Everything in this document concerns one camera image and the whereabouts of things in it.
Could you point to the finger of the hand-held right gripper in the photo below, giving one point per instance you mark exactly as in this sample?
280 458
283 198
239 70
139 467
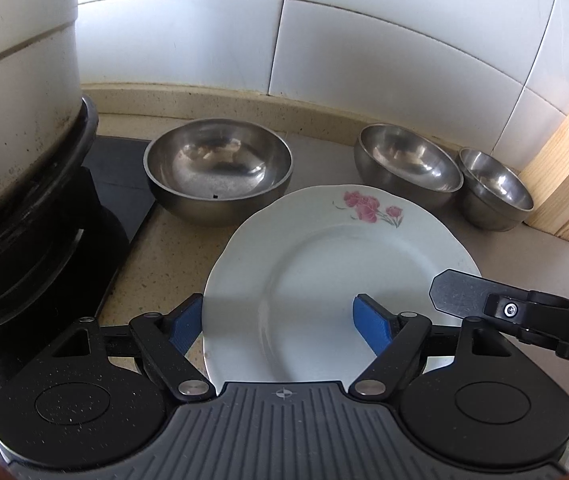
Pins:
459 292

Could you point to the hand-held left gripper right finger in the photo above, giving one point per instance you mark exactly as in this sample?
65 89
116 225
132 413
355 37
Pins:
372 322

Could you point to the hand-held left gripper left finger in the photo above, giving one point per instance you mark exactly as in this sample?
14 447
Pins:
185 326

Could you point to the white scalloped plate pink flower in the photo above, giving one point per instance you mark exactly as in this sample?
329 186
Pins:
314 280

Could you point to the small stainless steel bowl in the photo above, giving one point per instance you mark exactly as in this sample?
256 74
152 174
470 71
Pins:
494 195

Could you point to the deep stainless steel bowl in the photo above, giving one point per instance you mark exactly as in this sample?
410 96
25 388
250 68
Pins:
404 165

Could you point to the wide stainless steel bowl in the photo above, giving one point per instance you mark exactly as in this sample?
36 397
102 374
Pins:
214 175

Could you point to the wooden knife block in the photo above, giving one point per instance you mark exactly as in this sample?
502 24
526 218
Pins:
564 180

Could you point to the black gas stove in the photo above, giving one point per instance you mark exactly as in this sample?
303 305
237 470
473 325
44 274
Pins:
114 175

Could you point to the black burner pot support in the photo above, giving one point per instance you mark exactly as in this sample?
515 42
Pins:
29 260

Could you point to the large aluminium steamer pot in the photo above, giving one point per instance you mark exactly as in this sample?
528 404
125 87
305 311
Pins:
14 110

